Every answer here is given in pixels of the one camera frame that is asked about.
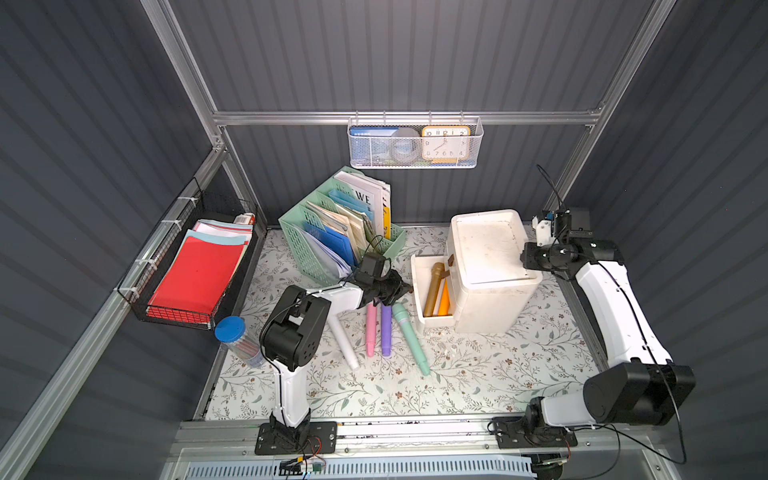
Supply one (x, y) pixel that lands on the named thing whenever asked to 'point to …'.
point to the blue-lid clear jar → (230, 331)
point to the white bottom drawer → (421, 268)
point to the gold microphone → (436, 276)
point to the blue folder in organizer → (336, 241)
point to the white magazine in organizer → (377, 194)
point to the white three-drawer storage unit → (491, 283)
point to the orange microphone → (445, 300)
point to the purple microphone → (387, 329)
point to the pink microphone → (371, 326)
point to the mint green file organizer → (342, 223)
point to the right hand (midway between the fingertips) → (535, 257)
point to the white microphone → (349, 352)
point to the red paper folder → (195, 282)
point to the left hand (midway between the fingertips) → (410, 284)
